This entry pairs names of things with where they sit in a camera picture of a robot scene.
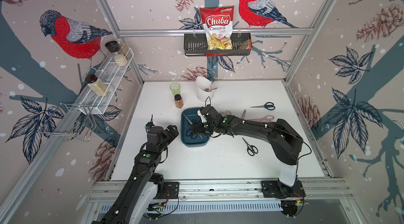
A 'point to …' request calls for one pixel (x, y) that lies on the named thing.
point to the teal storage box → (188, 138)
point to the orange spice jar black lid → (179, 101)
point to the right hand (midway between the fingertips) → (191, 131)
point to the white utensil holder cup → (204, 88)
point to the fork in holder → (211, 88)
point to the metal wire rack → (71, 121)
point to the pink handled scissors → (267, 118)
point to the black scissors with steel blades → (243, 114)
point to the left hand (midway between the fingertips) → (174, 127)
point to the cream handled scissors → (227, 112)
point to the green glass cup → (175, 88)
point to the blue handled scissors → (269, 105)
